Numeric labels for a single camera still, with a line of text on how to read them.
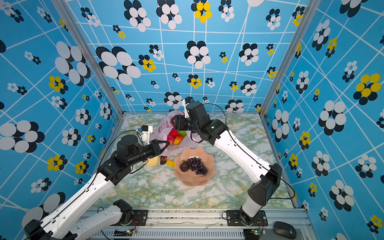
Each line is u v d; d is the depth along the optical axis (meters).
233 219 0.72
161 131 0.74
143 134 0.63
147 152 0.61
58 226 0.39
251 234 0.69
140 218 0.74
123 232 0.72
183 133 1.02
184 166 0.85
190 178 0.86
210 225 0.72
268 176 0.42
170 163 0.92
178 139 0.99
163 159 0.93
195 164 0.86
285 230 0.69
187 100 0.62
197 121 0.51
